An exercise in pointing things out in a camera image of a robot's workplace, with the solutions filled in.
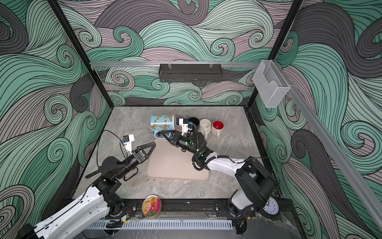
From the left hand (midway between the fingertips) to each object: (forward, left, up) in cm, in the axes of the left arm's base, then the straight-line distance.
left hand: (155, 144), depth 65 cm
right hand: (+5, -1, 0) cm, 5 cm away
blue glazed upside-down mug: (+9, -3, +4) cm, 11 cm away
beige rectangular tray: (+4, -3, -26) cm, 27 cm away
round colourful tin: (-20, +3, -25) cm, 32 cm away
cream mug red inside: (+28, -36, -25) cm, 52 cm away
